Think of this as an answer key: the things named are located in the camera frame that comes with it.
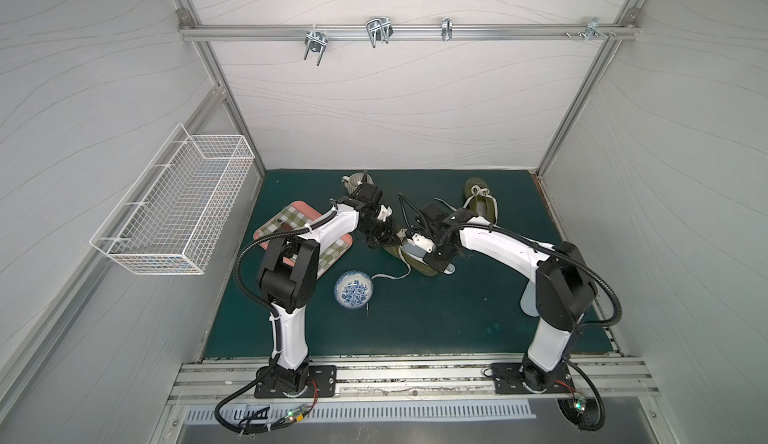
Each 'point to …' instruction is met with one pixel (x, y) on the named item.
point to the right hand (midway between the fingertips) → (436, 258)
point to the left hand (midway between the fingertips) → (403, 243)
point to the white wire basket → (168, 223)
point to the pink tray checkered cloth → (301, 214)
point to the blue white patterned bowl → (353, 289)
